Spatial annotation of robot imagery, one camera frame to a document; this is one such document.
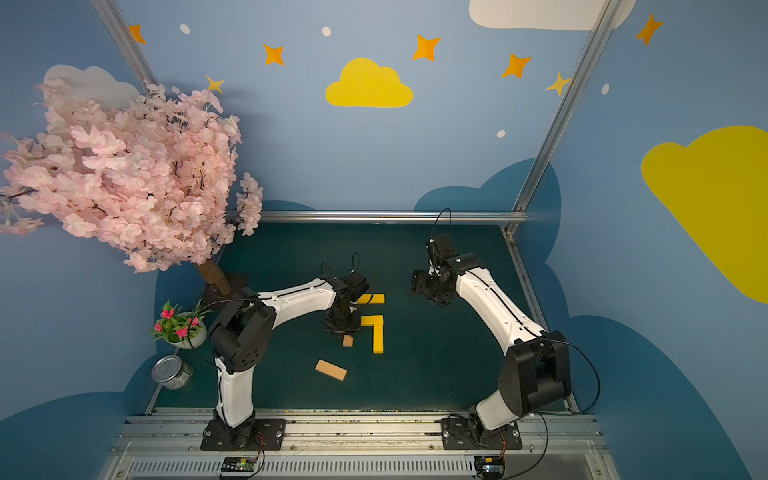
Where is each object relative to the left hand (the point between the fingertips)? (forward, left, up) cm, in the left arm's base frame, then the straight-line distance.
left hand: (354, 331), depth 92 cm
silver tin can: (-15, +47, +5) cm, 49 cm away
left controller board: (-34, +25, -2) cm, 43 cm away
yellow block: (+3, -7, +1) cm, 8 cm away
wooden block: (-3, +1, -1) cm, 3 cm away
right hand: (+8, -21, +14) cm, 26 cm away
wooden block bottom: (-12, +6, 0) cm, 13 cm away
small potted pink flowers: (-6, +44, +11) cm, 46 cm away
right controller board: (-33, -37, -3) cm, 50 cm away
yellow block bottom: (-2, -8, 0) cm, 8 cm away
